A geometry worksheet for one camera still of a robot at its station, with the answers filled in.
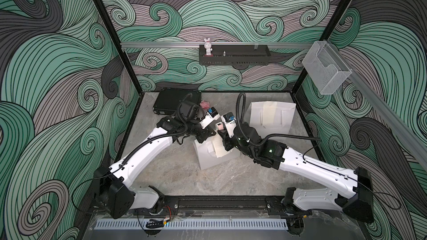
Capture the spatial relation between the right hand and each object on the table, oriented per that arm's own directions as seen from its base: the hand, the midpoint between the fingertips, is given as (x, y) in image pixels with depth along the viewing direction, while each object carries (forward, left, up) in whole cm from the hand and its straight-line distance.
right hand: (219, 131), depth 70 cm
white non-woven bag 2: (+13, -34, -7) cm, 37 cm away
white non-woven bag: (-6, +6, -10) cm, 13 cm away
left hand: (+2, +2, -2) cm, 4 cm away
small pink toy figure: (+35, +8, -22) cm, 42 cm away
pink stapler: (+1, 0, +2) cm, 3 cm away
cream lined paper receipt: (+15, -27, -6) cm, 31 cm away
